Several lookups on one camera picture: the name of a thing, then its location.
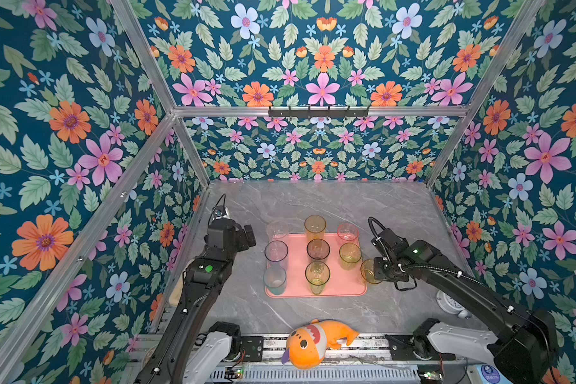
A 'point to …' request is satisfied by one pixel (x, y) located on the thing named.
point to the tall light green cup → (318, 274)
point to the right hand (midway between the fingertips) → (381, 270)
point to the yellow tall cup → (314, 227)
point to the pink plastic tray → (342, 284)
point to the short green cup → (350, 254)
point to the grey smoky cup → (318, 250)
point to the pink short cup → (348, 233)
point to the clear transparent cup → (277, 230)
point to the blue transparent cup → (276, 253)
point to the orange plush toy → (306, 346)
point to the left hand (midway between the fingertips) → (240, 229)
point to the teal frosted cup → (274, 279)
